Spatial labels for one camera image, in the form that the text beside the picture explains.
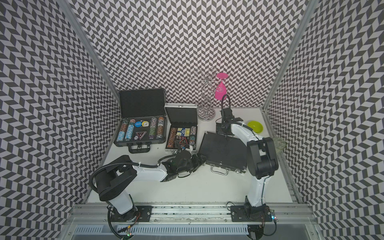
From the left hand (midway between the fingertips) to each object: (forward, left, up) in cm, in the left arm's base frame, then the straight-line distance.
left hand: (207, 161), depth 84 cm
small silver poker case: (+23, +17, -5) cm, 29 cm away
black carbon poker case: (+7, -13, -3) cm, 15 cm away
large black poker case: (+31, +44, -1) cm, 54 cm away
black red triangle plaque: (+20, +43, -2) cm, 48 cm away
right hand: (+20, -12, 0) cm, 24 cm away
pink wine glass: (+43, -10, +19) cm, 48 cm away
